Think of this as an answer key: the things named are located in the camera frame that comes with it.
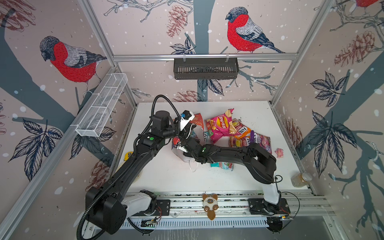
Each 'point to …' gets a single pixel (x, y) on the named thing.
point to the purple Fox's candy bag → (263, 140)
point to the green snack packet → (225, 165)
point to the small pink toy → (279, 152)
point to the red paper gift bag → (178, 152)
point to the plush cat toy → (210, 204)
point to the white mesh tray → (95, 118)
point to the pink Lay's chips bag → (220, 125)
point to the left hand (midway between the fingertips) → (194, 124)
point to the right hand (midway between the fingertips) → (187, 143)
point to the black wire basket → (205, 68)
